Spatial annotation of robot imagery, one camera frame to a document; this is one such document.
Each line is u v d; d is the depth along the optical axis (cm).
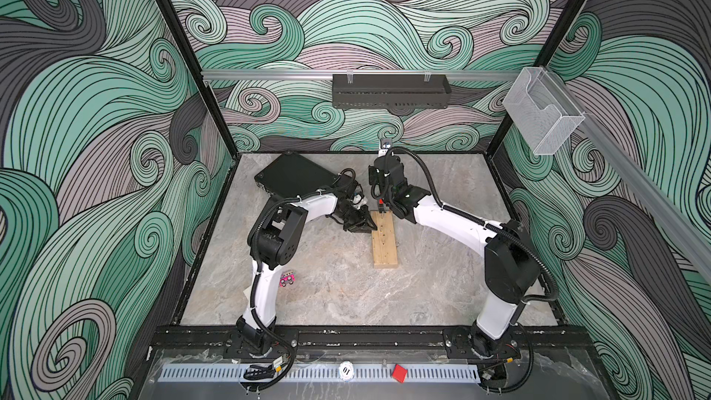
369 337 75
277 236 55
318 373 70
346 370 64
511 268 46
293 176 114
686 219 53
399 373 68
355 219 86
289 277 83
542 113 76
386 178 62
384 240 88
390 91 97
